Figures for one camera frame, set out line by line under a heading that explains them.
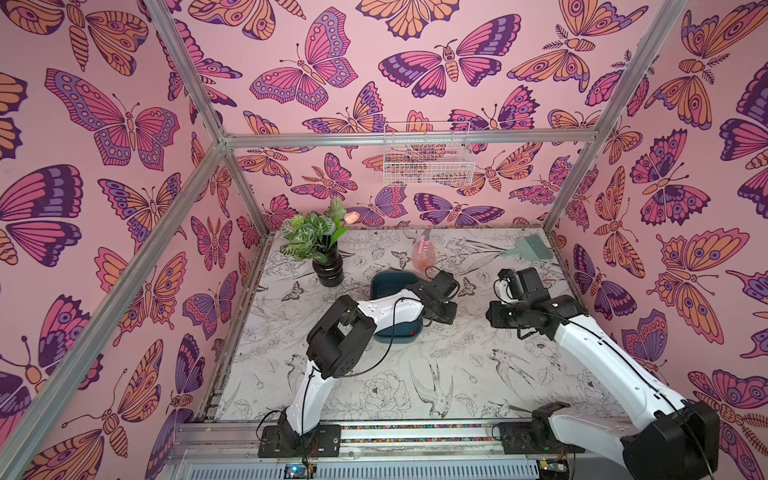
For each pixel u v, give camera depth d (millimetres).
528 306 596
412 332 927
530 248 1130
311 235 842
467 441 745
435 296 740
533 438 715
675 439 373
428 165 1058
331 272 989
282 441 672
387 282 1086
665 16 695
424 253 1130
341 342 523
